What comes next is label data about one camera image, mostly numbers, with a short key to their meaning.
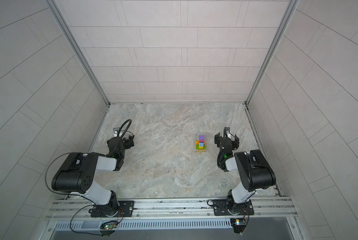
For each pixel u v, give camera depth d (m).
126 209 0.71
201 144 0.87
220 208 0.71
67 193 0.47
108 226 0.64
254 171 0.45
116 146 0.68
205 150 0.91
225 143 0.69
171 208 0.72
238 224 0.68
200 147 0.89
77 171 0.46
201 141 0.87
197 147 0.90
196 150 0.91
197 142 0.93
